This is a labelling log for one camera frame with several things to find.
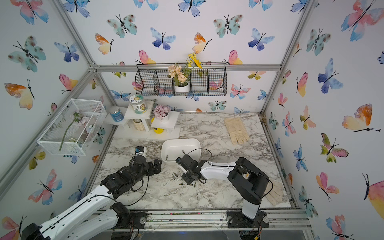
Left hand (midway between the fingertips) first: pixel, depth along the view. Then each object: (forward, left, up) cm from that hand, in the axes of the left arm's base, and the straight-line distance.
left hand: (156, 161), depth 80 cm
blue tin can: (+27, +26, +9) cm, 39 cm away
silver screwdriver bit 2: (-3, -9, -13) cm, 16 cm away
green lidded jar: (+27, +11, +17) cm, 33 cm away
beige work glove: (+31, -51, -13) cm, 61 cm away
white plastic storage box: (+16, -6, -13) cm, 21 cm away
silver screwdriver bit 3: (-7, -13, -13) cm, 20 cm away
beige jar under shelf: (+31, +18, -5) cm, 36 cm away
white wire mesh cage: (+10, +38, +16) cm, 43 cm away
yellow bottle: (+27, +5, -8) cm, 29 cm away
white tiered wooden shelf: (+30, +14, -6) cm, 34 cm away
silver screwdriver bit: (+13, -13, -13) cm, 22 cm away
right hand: (-2, -16, -12) cm, 20 cm away
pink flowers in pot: (+25, -2, +12) cm, 28 cm away
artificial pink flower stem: (+15, +37, +20) cm, 44 cm away
